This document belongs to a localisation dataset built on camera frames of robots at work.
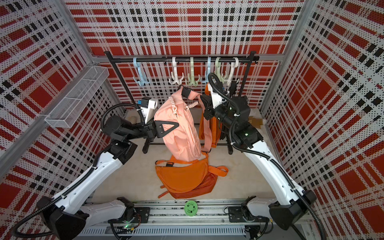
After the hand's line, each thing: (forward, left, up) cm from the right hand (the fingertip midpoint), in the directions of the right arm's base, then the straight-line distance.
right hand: (203, 96), depth 61 cm
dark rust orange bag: (-23, -1, -44) cm, 50 cm away
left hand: (-15, +9, 0) cm, 18 cm away
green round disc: (-34, +7, -42) cm, 54 cm away
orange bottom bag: (-17, +11, -47) cm, 52 cm away
